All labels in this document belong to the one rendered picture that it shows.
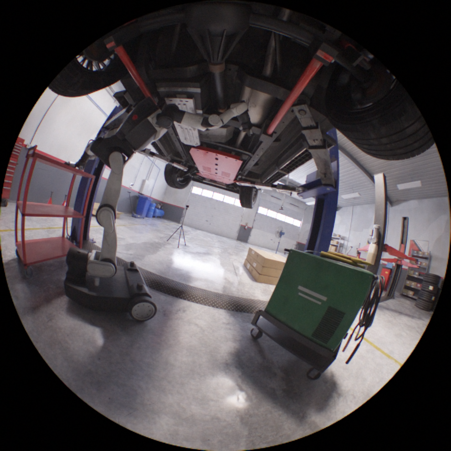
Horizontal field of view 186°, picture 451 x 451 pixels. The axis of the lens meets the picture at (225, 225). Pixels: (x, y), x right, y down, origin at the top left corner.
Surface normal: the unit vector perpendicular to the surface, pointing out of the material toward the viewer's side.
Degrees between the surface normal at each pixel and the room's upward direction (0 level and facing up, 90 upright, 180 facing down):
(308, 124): 180
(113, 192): 90
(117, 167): 90
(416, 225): 90
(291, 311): 86
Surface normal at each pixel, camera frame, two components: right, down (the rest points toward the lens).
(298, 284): -0.76, -0.30
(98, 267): 0.69, 0.20
